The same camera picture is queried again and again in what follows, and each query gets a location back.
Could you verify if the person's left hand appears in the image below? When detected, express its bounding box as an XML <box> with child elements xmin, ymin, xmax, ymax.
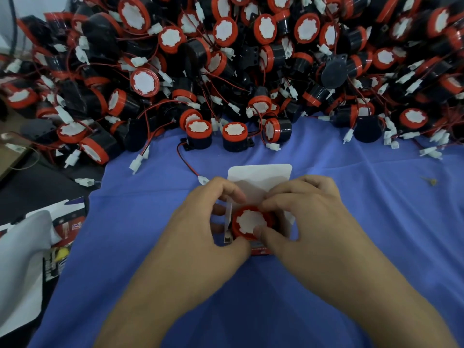
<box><xmin>154</xmin><ymin>177</ymin><xmax>252</xmax><ymax>287</ymax></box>

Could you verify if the blue table cloth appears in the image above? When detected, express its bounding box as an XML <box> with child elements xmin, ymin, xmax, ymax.
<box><xmin>29</xmin><ymin>116</ymin><xmax>464</xmax><ymax>348</ymax></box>

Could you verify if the person's right hand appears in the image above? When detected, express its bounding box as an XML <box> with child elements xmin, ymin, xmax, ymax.
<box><xmin>254</xmin><ymin>175</ymin><xmax>390</xmax><ymax>299</ymax></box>

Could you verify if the person's left forearm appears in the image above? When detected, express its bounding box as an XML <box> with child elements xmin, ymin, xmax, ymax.
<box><xmin>94</xmin><ymin>251</ymin><xmax>233</xmax><ymax>348</ymax></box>

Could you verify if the black hanging cable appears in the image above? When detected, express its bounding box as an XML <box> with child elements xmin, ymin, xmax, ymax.
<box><xmin>7</xmin><ymin>0</ymin><xmax>19</xmax><ymax>58</ymax></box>

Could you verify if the pile of black red buzzers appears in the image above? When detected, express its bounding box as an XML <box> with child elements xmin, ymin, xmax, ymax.
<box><xmin>0</xmin><ymin>0</ymin><xmax>464</xmax><ymax>178</ymax></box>

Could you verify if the brown cardboard piece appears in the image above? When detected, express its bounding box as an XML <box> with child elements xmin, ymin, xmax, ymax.
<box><xmin>0</xmin><ymin>112</ymin><xmax>33</xmax><ymax>182</ymax></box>

